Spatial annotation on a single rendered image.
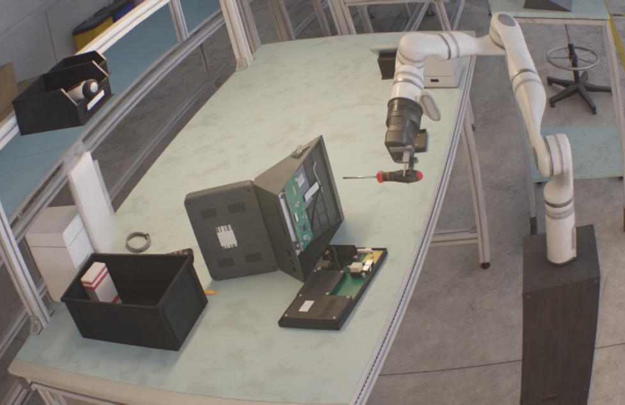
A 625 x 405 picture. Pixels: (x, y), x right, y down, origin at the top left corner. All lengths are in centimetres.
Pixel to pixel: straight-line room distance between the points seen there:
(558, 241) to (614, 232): 168
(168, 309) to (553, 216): 87
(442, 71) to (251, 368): 125
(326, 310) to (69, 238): 62
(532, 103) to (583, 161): 167
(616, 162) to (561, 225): 165
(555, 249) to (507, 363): 109
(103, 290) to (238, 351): 39
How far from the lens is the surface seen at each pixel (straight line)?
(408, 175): 169
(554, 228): 185
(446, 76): 254
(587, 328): 197
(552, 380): 208
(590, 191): 386
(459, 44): 195
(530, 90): 186
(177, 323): 173
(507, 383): 282
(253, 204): 180
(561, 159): 176
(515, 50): 195
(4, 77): 540
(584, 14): 305
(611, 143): 364
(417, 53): 187
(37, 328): 200
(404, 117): 176
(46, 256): 198
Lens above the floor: 198
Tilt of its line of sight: 27 degrees down
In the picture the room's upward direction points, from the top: 16 degrees counter-clockwise
